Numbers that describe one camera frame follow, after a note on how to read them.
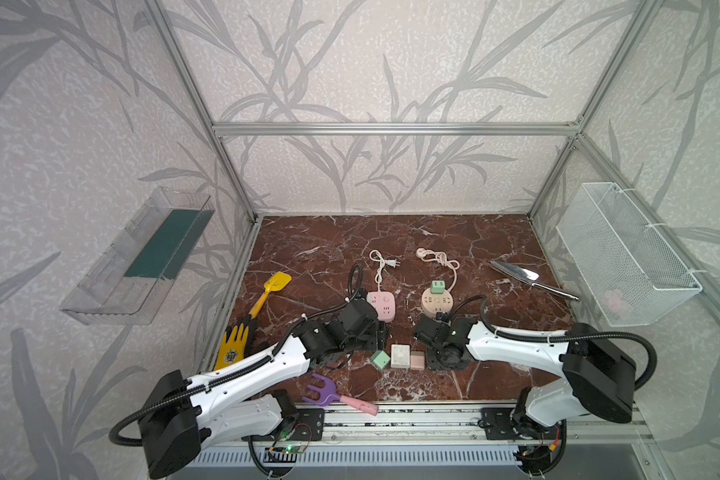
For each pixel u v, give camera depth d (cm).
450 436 72
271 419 60
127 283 63
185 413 39
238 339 86
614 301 74
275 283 99
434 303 93
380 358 83
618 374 45
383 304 93
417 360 83
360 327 60
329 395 77
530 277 102
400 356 83
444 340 63
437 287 92
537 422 61
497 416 75
